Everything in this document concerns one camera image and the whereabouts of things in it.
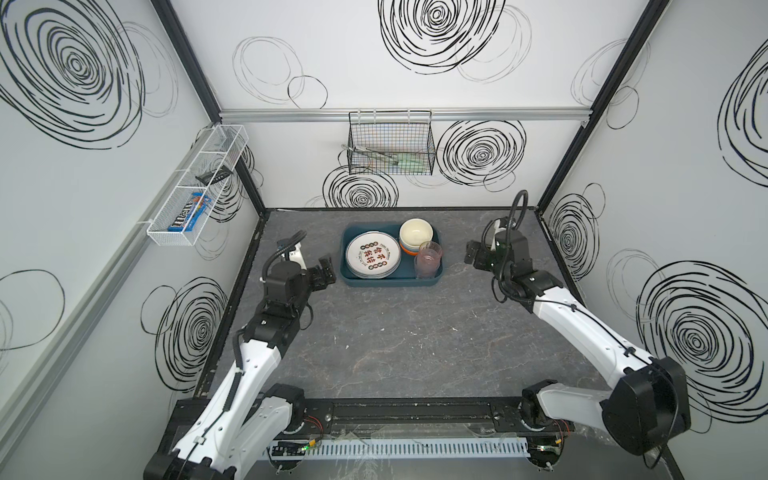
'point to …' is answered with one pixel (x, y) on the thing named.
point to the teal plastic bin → (405, 274)
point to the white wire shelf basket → (221, 148)
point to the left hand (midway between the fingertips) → (317, 259)
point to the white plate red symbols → (373, 254)
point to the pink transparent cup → (427, 260)
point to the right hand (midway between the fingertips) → (478, 246)
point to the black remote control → (221, 173)
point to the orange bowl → (409, 251)
